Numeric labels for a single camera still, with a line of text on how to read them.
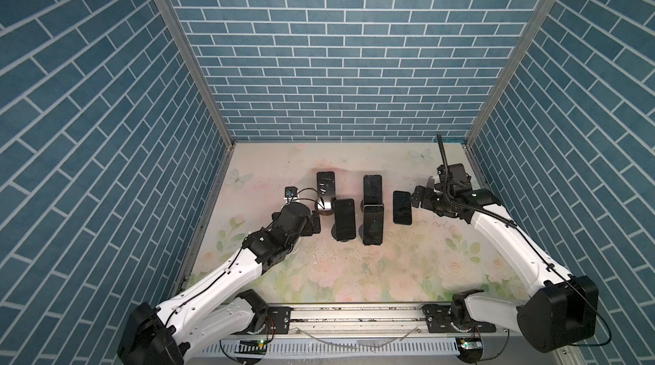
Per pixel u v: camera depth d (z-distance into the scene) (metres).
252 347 0.72
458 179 0.62
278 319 0.74
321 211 0.96
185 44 0.87
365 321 0.75
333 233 0.91
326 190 0.94
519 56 0.91
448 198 0.60
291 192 0.69
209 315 0.45
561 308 0.40
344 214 0.85
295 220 0.58
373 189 0.92
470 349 0.74
